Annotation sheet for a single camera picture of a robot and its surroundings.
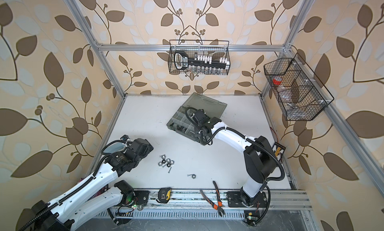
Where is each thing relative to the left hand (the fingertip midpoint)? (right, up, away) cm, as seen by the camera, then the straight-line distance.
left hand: (147, 147), depth 81 cm
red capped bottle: (+75, +38, +7) cm, 85 cm away
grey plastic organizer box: (+15, +11, +21) cm, 28 cm away
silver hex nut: (+26, -16, +1) cm, 30 cm away
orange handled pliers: (+38, -27, -10) cm, 48 cm away
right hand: (+30, +8, +7) cm, 32 cm away
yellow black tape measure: (+11, -22, -8) cm, 26 cm away
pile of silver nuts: (+10, -10, +6) cm, 15 cm away
